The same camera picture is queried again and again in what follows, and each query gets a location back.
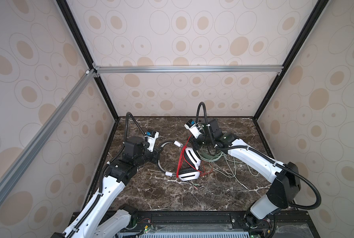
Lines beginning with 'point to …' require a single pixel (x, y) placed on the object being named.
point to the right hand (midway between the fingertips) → (188, 137)
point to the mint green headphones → (208, 158)
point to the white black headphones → (191, 173)
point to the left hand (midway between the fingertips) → (166, 147)
